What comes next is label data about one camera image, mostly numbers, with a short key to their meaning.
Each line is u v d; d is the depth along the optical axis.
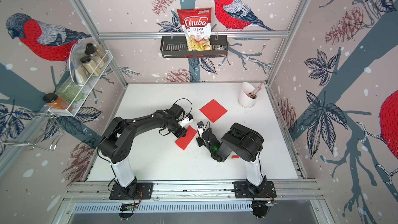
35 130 0.57
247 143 0.52
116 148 0.48
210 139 0.72
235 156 0.83
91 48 0.79
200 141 0.85
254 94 1.03
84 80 0.72
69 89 0.69
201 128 0.81
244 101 0.98
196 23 0.80
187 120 0.86
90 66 0.76
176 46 0.95
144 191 0.73
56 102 0.60
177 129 0.81
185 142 0.89
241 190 0.73
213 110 1.08
